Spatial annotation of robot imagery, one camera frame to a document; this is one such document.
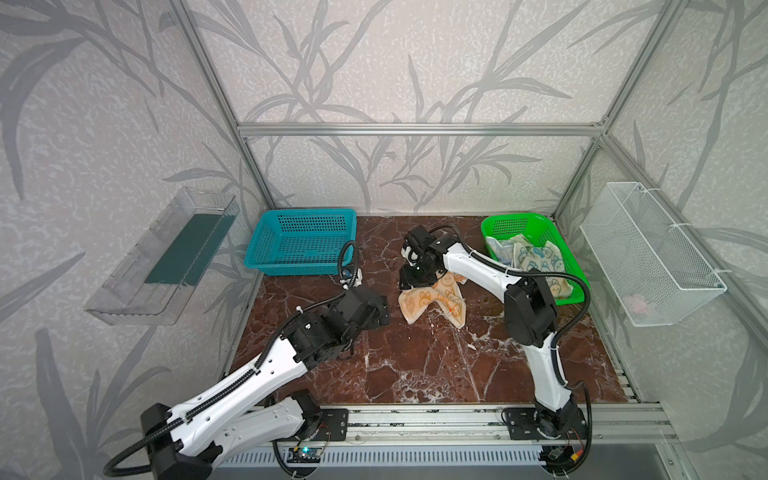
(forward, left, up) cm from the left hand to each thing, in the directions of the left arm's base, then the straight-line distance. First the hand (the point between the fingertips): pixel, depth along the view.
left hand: (378, 297), depth 74 cm
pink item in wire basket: (-1, -64, +1) cm, 64 cm away
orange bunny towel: (+13, -21, -21) cm, 32 cm away
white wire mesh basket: (-1, -60, +14) cm, 61 cm away
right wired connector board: (-31, -46, -24) cm, 61 cm away
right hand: (+14, -7, -13) cm, 20 cm away
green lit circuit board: (-31, +17, -22) cm, 42 cm away
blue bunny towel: (+25, -47, -15) cm, 55 cm away
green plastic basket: (+37, -57, -17) cm, 70 cm away
